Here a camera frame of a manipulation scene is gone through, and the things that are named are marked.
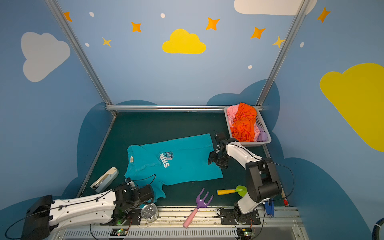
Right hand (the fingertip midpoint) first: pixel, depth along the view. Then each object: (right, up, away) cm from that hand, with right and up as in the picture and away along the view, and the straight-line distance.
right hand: (214, 162), depth 90 cm
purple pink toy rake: (-9, -20, -10) cm, 24 cm away
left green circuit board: (-49, -29, -19) cm, 60 cm away
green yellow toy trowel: (+14, -14, -6) cm, 20 cm away
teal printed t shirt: (-27, -1, +4) cm, 28 cm away
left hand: (-38, -19, -10) cm, 44 cm away
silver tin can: (-34, -20, -18) cm, 44 cm away
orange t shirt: (+21, +21, +11) cm, 32 cm away
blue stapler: (+26, -21, -14) cm, 36 cm away
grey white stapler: (-64, -8, -5) cm, 65 cm away
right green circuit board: (+12, -29, -18) cm, 37 cm away
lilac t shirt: (+32, +16, +6) cm, 36 cm away
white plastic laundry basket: (+35, +25, +17) cm, 47 cm away
